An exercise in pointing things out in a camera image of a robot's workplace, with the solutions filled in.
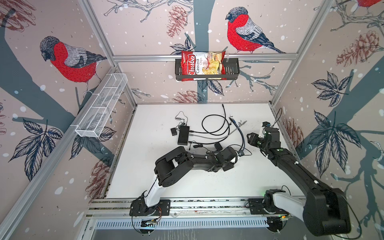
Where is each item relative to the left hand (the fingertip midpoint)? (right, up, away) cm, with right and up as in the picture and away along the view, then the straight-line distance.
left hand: (231, 159), depth 88 cm
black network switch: (-30, +11, +10) cm, 34 cm away
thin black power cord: (-33, +24, +19) cm, 45 cm away
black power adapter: (-37, +16, +13) cm, 42 cm away
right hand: (+10, +14, -2) cm, 17 cm away
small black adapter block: (-7, +7, +7) cm, 12 cm away
